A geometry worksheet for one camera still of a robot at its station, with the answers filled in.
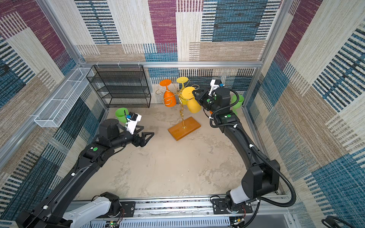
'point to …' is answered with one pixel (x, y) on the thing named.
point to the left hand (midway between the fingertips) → (148, 128)
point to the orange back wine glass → (169, 96)
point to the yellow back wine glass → (182, 80)
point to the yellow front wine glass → (193, 105)
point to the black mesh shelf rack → (121, 86)
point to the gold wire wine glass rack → (183, 128)
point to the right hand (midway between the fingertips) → (191, 92)
